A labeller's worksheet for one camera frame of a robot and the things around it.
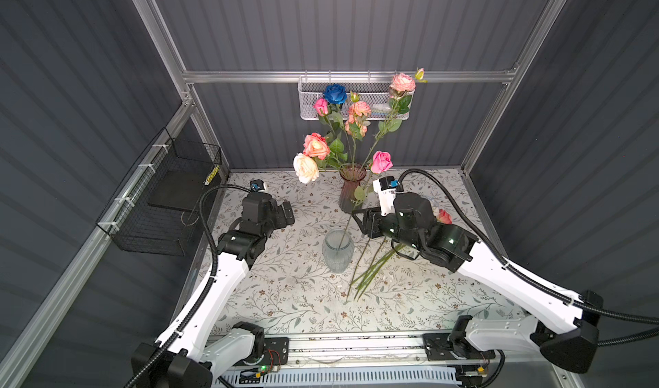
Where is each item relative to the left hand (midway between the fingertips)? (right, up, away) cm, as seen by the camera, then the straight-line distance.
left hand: (275, 207), depth 78 cm
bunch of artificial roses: (+29, -25, +9) cm, 39 cm away
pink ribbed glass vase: (+24, +11, +17) cm, 32 cm away
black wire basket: (-33, 0, -5) cm, 34 cm away
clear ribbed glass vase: (+19, -13, -2) cm, 23 cm away
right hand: (+25, -1, -10) cm, 27 cm away
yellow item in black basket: (-21, +10, +3) cm, 24 cm away
